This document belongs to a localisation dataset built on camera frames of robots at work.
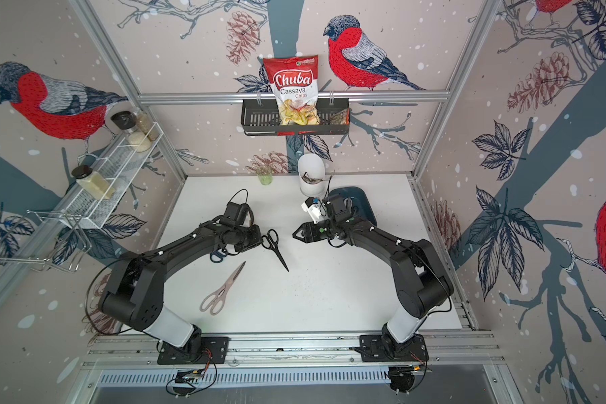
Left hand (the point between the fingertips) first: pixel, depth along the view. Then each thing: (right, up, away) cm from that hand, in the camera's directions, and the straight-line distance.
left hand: (268, 234), depth 90 cm
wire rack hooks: (-53, +3, -24) cm, 58 cm away
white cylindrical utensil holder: (+16, +26, +23) cm, 38 cm away
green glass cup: (-6, +24, +27) cm, 37 cm away
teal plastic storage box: (+38, +11, +24) cm, 47 cm away
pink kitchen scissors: (-17, -21, -6) cm, 28 cm away
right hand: (+11, +1, -4) cm, 12 cm away
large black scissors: (+1, -2, -1) cm, 3 cm away
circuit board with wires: (-20, -39, -19) cm, 48 cm away
